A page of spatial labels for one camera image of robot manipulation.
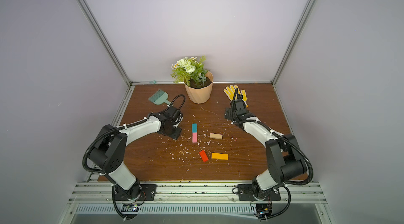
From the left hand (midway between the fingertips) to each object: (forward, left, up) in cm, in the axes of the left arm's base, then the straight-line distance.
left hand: (178, 132), depth 92 cm
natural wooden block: (-1, -23, -2) cm, 23 cm away
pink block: (-3, -10, -1) cm, 11 cm away
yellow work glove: (+35, -36, -1) cm, 50 cm away
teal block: (+4, -10, -1) cm, 10 cm away
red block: (-13, -16, -2) cm, 21 cm away
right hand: (+11, -34, +9) cm, 37 cm away
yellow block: (-14, -25, -1) cm, 28 cm away
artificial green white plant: (+24, -8, +28) cm, 38 cm away
